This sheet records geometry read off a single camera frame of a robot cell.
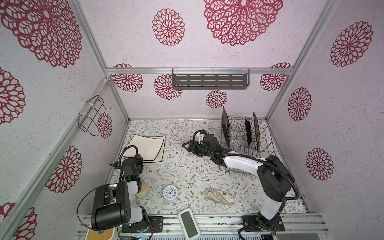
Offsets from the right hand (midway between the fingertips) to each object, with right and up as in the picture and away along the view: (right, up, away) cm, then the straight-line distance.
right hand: (184, 144), depth 84 cm
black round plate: (+40, +8, +9) cm, 41 cm away
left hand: (-27, -7, +7) cm, 29 cm away
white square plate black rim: (-16, -9, +12) cm, 22 cm away
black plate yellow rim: (+47, +8, +12) cm, 49 cm away
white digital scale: (+3, -37, -14) cm, 40 cm away
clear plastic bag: (+19, -28, -4) cm, 34 cm away
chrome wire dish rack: (+37, 0, +17) cm, 40 cm away
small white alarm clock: (-7, -26, -4) cm, 27 cm away
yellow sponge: (-22, -25, -1) cm, 34 cm away
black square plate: (+25, +11, +8) cm, 29 cm away
